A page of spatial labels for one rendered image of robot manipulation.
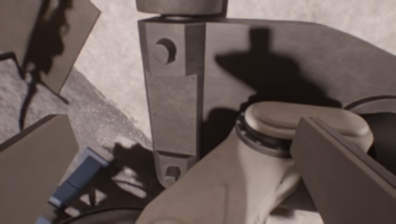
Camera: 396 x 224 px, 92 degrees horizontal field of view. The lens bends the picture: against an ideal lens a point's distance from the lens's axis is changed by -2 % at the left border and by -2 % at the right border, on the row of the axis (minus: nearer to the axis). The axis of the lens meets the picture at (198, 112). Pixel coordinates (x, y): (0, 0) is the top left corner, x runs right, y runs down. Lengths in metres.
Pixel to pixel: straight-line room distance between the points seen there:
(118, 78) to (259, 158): 0.59
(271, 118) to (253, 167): 0.09
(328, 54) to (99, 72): 0.70
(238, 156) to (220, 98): 0.20
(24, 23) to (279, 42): 0.83
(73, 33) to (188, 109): 0.49
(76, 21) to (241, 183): 0.70
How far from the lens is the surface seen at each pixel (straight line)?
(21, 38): 0.99
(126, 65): 0.74
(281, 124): 0.35
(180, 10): 0.43
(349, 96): 0.54
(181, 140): 0.56
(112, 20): 0.73
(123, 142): 0.93
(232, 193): 0.28
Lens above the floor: 0.61
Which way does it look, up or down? 58 degrees down
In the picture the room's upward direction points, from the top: 159 degrees counter-clockwise
